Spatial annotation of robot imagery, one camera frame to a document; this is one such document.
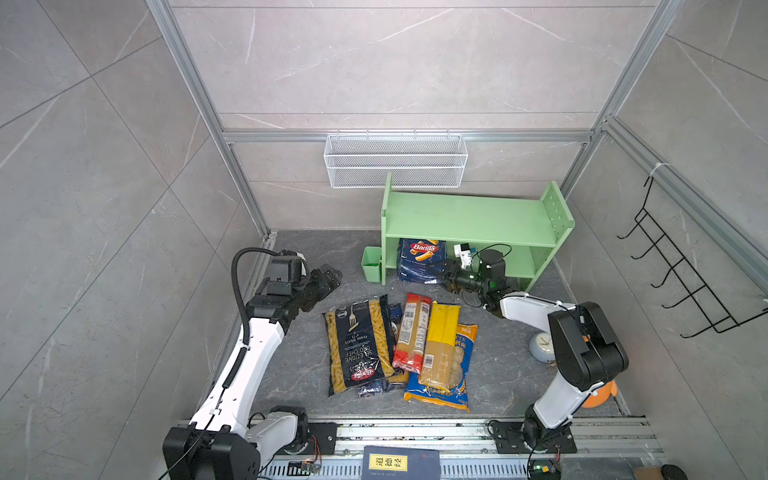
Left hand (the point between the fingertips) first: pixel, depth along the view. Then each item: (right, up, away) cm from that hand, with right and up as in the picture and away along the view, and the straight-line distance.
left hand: (332, 273), depth 78 cm
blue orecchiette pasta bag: (+33, -32, -2) cm, 47 cm away
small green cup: (+9, +2, +26) cm, 27 cm away
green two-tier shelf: (+60, +15, +18) cm, 65 cm away
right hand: (+26, +1, +9) cm, 28 cm away
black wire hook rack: (+83, -6, -18) cm, 85 cm away
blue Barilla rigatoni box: (+25, +3, +9) cm, 26 cm away
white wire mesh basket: (+24, +38, +23) cm, 50 cm away
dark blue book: (+18, -44, -9) cm, 48 cm away
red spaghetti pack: (+21, -22, +2) cm, 30 cm away
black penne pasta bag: (+7, -20, +3) cm, 21 cm away
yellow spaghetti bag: (+28, -26, -1) cm, 38 cm away
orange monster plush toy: (+72, -32, 0) cm, 79 cm away
